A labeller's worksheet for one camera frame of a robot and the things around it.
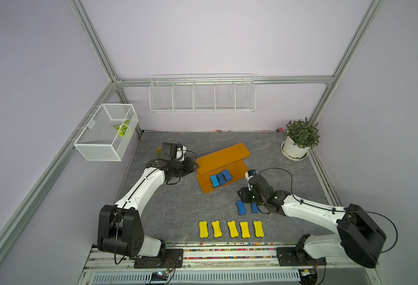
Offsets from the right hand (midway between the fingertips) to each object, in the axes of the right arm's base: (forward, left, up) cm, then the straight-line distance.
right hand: (239, 191), depth 86 cm
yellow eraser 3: (-16, +4, -5) cm, 18 cm away
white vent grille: (-34, +41, -7) cm, 54 cm away
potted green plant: (+24, -33, +13) cm, 43 cm away
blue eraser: (+8, +12, -4) cm, 15 cm away
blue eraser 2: (+9, +9, -4) cm, 13 cm away
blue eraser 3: (+11, +5, -4) cm, 13 cm away
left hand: (+8, +20, +10) cm, 24 cm away
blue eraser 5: (-6, -8, -6) cm, 12 cm away
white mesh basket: (+19, +63, +20) cm, 69 cm away
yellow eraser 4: (-17, +11, -5) cm, 21 cm away
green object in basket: (+21, +54, +24) cm, 63 cm away
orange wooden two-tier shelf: (+15, +4, +6) cm, 16 cm away
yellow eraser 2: (-17, -2, -4) cm, 17 cm away
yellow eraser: (-17, -8, -5) cm, 19 cm away
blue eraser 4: (-6, -1, -5) cm, 8 cm away
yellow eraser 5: (-16, +17, -6) cm, 24 cm away
